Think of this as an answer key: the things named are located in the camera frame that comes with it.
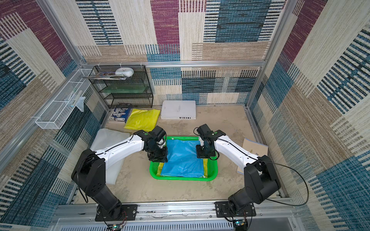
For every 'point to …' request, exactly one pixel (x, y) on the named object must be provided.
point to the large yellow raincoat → (205, 166)
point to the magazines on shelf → (108, 75)
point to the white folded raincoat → (104, 138)
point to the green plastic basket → (212, 166)
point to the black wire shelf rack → (133, 92)
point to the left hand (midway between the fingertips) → (168, 159)
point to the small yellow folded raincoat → (145, 120)
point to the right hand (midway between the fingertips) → (199, 154)
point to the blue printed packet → (120, 114)
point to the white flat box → (176, 109)
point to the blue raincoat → (182, 160)
